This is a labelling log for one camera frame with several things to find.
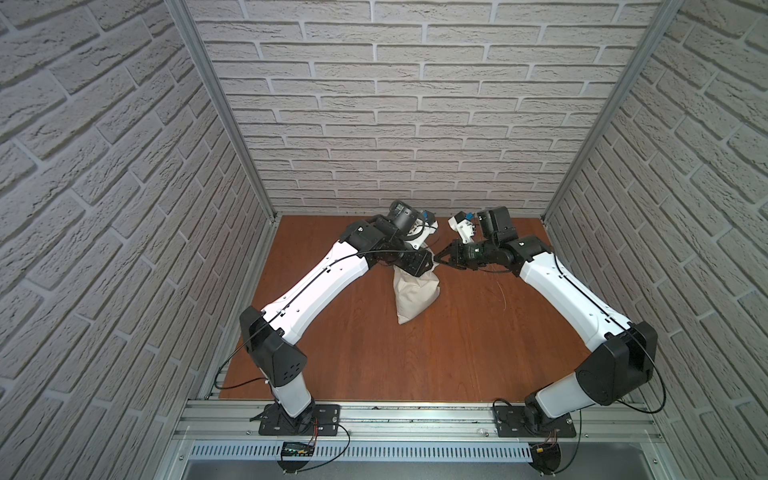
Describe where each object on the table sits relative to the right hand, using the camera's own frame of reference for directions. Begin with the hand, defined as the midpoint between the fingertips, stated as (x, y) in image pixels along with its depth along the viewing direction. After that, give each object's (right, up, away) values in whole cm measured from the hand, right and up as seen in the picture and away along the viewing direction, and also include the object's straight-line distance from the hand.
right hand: (427, 262), depth 76 cm
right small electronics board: (+29, -47, -5) cm, 56 cm away
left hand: (-1, +3, -2) cm, 3 cm away
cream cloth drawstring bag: (-3, -10, +9) cm, 14 cm away
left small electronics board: (-32, -46, -5) cm, 56 cm away
